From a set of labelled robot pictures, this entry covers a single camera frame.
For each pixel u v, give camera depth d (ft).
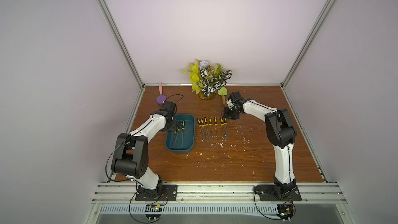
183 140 2.97
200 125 3.19
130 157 1.47
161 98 3.73
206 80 2.88
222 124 3.19
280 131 1.81
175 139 2.99
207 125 3.19
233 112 2.86
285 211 2.29
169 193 2.39
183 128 3.12
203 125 3.19
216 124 3.20
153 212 2.35
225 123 3.20
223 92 3.76
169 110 2.42
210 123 3.20
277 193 2.13
